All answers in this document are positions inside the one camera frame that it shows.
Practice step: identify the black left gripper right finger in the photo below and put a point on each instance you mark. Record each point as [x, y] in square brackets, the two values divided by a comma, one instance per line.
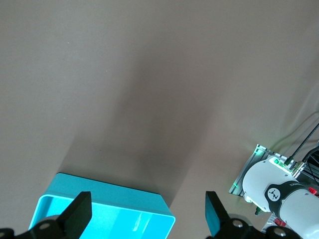
[216, 219]

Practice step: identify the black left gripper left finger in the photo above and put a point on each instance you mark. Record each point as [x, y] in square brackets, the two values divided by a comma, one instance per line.
[74, 216]

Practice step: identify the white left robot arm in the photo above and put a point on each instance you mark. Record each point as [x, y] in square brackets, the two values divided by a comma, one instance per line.
[281, 199]

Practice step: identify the teal plastic tray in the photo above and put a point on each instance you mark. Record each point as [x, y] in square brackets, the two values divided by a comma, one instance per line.
[119, 199]

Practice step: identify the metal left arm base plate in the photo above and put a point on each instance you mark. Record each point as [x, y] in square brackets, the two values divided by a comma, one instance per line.
[249, 164]

